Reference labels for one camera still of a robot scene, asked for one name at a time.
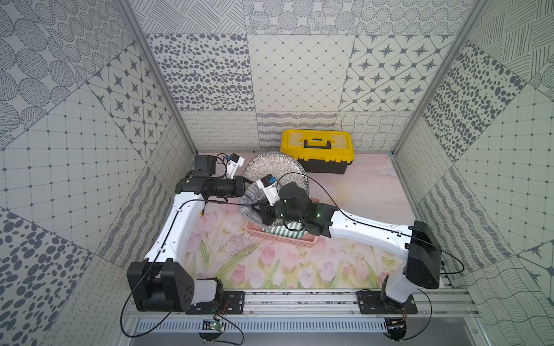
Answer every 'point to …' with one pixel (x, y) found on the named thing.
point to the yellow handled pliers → (202, 212)
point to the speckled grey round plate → (284, 168)
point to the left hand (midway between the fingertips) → (254, 183)
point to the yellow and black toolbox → (324, 151)
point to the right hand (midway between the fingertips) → (254, 207)
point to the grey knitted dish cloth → (253, 194)
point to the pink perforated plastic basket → (256, 231)
